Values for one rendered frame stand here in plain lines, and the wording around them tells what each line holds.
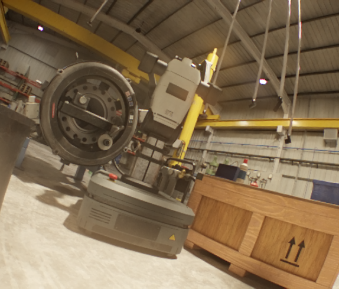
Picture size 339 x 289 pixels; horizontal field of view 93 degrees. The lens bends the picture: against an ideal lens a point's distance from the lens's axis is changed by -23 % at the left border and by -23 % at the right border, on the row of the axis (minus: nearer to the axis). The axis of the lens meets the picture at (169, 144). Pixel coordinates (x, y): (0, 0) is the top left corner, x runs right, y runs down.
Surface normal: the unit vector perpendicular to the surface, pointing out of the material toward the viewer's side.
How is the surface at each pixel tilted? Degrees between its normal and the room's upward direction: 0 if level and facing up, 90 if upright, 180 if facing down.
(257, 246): 90
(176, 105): 90
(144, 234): 90
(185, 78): 90
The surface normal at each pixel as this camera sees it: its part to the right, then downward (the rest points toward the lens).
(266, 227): -0.69, -0.36
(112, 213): 0.29, -0.06
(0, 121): 0.80, 0.26
